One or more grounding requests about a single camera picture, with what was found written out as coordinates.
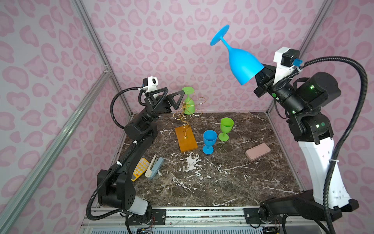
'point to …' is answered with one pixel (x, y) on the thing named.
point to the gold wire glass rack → (181, 114)
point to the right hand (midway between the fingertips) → (252, 65)
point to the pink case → (257, 151)
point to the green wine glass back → (189, 103)
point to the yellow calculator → (141, 167)
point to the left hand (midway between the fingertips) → (177, 99)
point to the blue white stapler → (154, 166)
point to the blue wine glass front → (210, 137)
